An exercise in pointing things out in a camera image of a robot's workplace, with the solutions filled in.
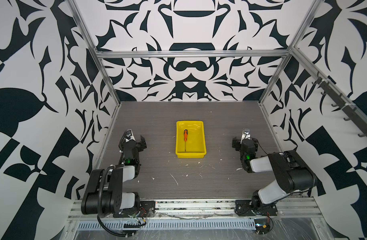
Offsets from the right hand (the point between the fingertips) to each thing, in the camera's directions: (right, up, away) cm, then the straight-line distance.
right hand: (246, 136), depth 93 cm
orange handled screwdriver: (-37, -1, +6) cm, 38 cm away
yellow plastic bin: (-34, -3, +6) cm, 35 cm away
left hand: (-69, +1, -5) cm, 69 cm away
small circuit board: (-2, -39, -22) cm, 45 cm away
